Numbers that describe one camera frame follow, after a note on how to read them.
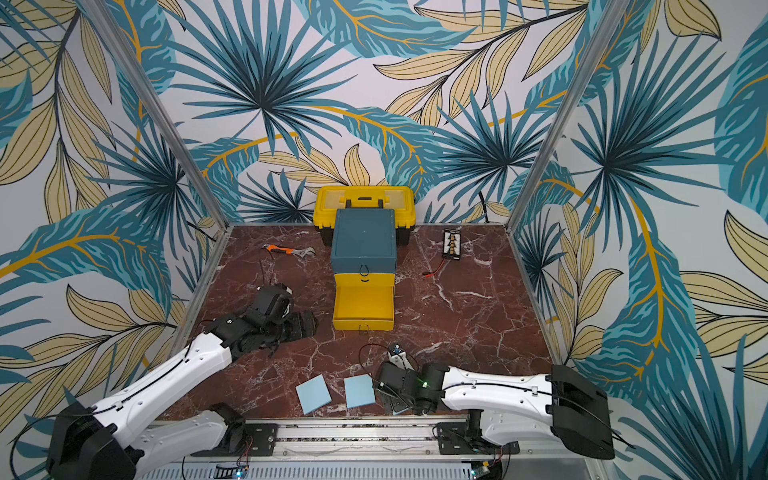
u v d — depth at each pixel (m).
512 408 0.47
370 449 0.73
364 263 0.85
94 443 0.37
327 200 1.04
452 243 1.13
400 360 0.72
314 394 0.80
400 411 0.79
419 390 0.55
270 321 0.63
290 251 1.10
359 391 0.81
